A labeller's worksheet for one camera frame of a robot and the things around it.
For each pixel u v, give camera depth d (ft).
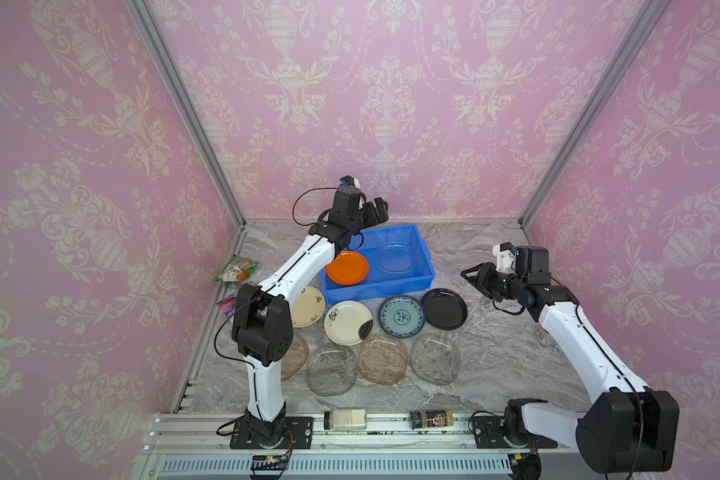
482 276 2.35
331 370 2.79
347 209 2.17
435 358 2.82
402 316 3.10
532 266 2.05
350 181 2.56
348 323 3.06
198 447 2.42
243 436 2.43
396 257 3.50
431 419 2.39
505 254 2.48
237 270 3.37
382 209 2.60
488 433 2.39
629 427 1.28
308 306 3.22
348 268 3.44
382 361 2.80
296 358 2.84
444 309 3.11
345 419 2.42
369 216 2.55
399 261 3.50
